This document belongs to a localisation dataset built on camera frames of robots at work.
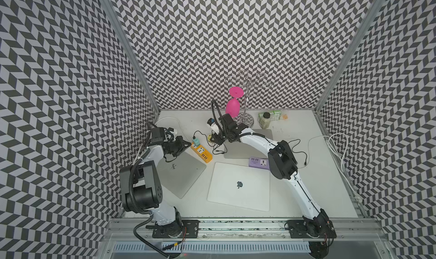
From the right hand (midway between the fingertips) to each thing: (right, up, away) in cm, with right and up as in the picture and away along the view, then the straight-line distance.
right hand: (213, 138), depth 98 cm
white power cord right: (+75, -11, +1) cm, 75 cm away
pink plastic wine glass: (+11, +18, -11) cm, 24 cm away
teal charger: (-9, -2, -4) cm, 10 cm away
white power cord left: (-34, +13, +23) cm, 43 cm away
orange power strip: (-6, -8, -4) cm, 11 cm away
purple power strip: (+25, -13, -7) cm, 29 cm away
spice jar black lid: (+31, +10, +6) cm, 33 cm away
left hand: (-12, -2, -8) cm, 14 cm away
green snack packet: (+39, +14, +10) cm, 43 cm away
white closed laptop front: (+15, -23, -14) cm, 30 cm away
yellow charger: (-2, +1, -4) cm, 5 cm away
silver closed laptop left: (-18, -19, -9) cm, 28 cm away
